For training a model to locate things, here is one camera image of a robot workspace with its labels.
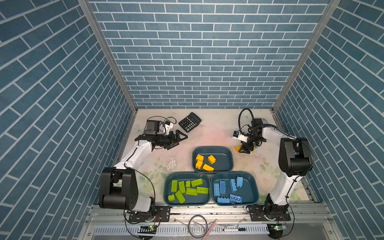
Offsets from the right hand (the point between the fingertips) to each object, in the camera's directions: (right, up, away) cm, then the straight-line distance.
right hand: (242, 143), depth 98 cm
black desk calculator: (-36, +14, +12) cm, 40 cm away
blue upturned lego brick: (-19, -23, -18) cm, 35 cm away
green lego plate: (-43, -22, -16) cm, 51 cm away
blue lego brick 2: (-10, -26, -21) cm, 35 cm away
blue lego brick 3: (-10, -20, -18) cm, 29 cm away
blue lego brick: (-16, -22, -17) cm, 32 cm away
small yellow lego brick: (-21, -9, -7) cm, 24 cm away
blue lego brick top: (-17, -26, -23) cm, 38 cm away
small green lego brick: (-35, -20, -17) cm, 44 cm away
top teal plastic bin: (-13, -7, -3) cm, 15 cm away
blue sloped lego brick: (-6, -19, -16) cm, 26 cm away
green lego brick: (-39, -25, -21) cm, 51 cm away
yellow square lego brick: (-29, -11, -11) cm, 33 cm away
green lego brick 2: (-33, -24, -18) cm, 45 cm away
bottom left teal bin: (-44, -25, -22) cm, 55 cm away
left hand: (-38, +4, -15) cm, 41 cm away
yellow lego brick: (-24, -13, -9) cm, 29 cm away
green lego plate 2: (-27, -23, -18) cm, 40 cm away
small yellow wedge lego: (+7, -3, -2) cm, 8 cm away
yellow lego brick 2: (-28, -8, -7) cm, 30 cm away
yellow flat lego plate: (-4, -3, -2) cm, 5 cm away
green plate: (-30, -20, -15) cm, 39 cm away
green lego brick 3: (-38, -22, -17) cm, 47 cm away
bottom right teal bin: (-1, -24, -18) cm, 30 cm away
